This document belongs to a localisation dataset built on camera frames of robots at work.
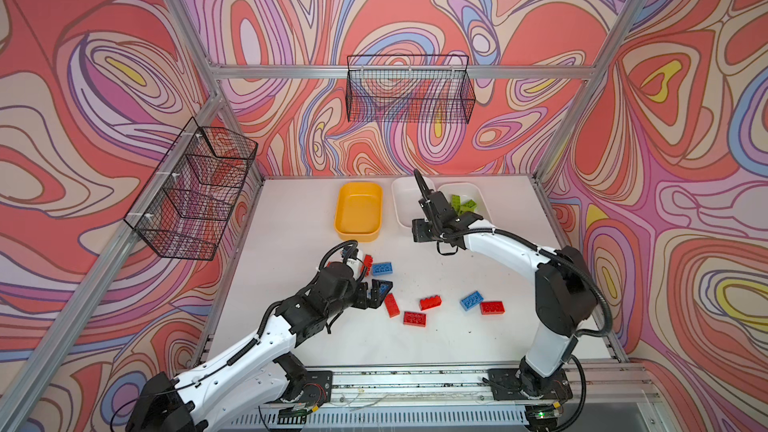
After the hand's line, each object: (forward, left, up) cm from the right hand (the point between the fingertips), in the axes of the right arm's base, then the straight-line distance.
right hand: (424, 233), depth 92 cm
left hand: (-17, +15, +3) cm, 23 cm away
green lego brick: (+17, -14, -6) cm, 23 cm away
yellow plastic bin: (+16, +22, -8) cm, 28 cm away
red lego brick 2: (-19, +11, -9) cm, 24 cm away
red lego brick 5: (-21, -18, -8) cm, 29 cm away
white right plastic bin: (+21, -19, -5) cm, 29 cm away
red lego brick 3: (-19, 0, -8) cm, 21 cm away
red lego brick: (-5, +18, -7) cm, 20 cm away
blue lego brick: (-8, +14, -7) cm, 17 cm away
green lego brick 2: (+16, -18, -7) cm, 25 cm away
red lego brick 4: (-23, +5, -10) cm, 26 cm away
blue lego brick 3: (-19, -13, -9) cm, 24 cm away
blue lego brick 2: (-20, +13, +4) cm, 24 cm away
